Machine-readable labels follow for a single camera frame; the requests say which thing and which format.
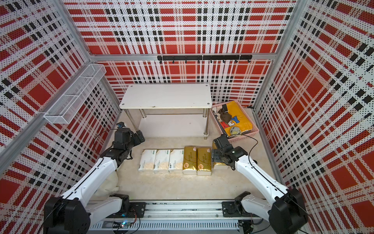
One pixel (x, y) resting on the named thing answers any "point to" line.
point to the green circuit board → (125, 224)
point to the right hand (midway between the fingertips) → (222, 155)
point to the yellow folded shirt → (239, 119)
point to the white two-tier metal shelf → (169, 110)
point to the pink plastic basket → (220, 113)
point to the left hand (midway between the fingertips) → (137, 135)
